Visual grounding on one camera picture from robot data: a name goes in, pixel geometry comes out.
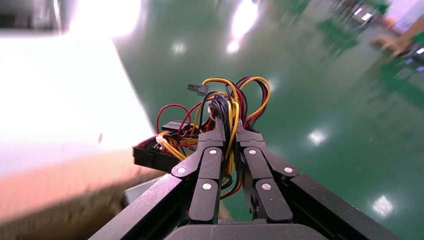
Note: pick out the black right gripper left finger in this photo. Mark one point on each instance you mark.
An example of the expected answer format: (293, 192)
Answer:
(207, 165)

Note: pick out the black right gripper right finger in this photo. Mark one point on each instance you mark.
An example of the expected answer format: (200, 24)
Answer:
(261, 169)

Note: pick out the brown cardboard divider box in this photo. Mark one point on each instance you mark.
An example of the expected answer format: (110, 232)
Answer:
(49, 198)

